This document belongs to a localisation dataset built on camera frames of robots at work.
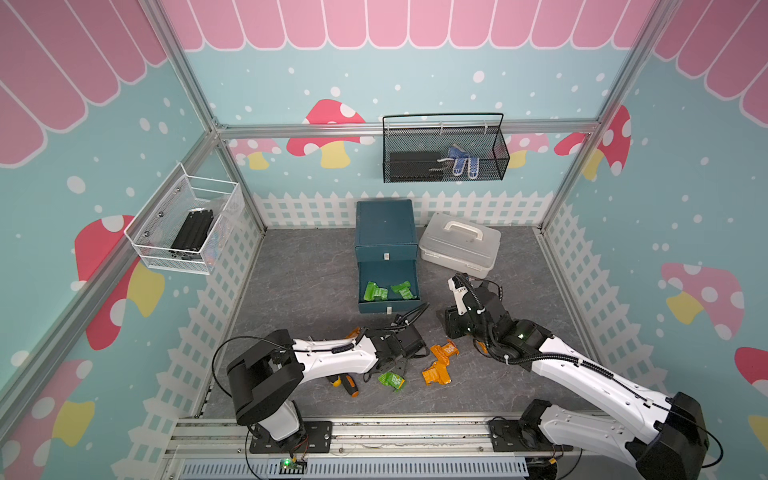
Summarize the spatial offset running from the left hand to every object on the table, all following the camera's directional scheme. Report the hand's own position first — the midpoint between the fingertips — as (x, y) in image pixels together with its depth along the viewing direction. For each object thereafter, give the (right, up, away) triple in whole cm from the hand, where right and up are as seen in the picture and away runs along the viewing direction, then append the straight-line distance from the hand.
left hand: (391, 361), depth 86 cm
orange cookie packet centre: (+16, +2, +2) cm, 16 cm away
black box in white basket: (-48, +37, -14) cm, 62 cm away
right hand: (+14, +16, -7) cm, 22 cm away
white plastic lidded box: (+23, +35, +15) cm, 44 cm away
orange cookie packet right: (+18, +13, -29) cm, 37 cm away
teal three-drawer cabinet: (-1, +31, +2) cm, 31 cm away
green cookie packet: (-6, +19, +6) cm, 21 cm away
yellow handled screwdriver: (-15, -4, -5) cm, 16 cm away
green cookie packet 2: (+4, +20, +6) cm, 21 cm away
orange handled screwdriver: (-11, -5, -5) cm, 13 cm away
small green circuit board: (-25, -21, -13) cm, 35 cm away
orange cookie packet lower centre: (+13, -2, -3) cm, 13 cm away
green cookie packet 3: (+1, -4, -3) cm, 5 cm away
